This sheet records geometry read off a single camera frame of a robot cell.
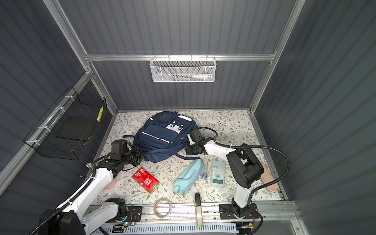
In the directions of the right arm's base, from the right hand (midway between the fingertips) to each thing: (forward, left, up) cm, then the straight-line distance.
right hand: (189, 149), depth 93 cm
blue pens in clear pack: (-15, -10, -4) cm, 19 cm away
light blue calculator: (-15, -17, -3) cm, 23 cm away
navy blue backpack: (+7, +16, +7) cm, 19 cm away
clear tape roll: (-33, +17, -4) cm, 37 cm away
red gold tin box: (-19, +25, -4) cm, 31 cm away
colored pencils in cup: (-16, +51, +10) cm, 55 cm away
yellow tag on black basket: (+11, +51, +22) cm, 57 cm away
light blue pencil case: (-21, +1, +1) cm, 21 cm away
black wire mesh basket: (-1, +61, +25) cm, 66 cm away
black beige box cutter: (-32, -5, -1) cm, 33 cm away
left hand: (-6, +23, +10) cm, 25 cm away
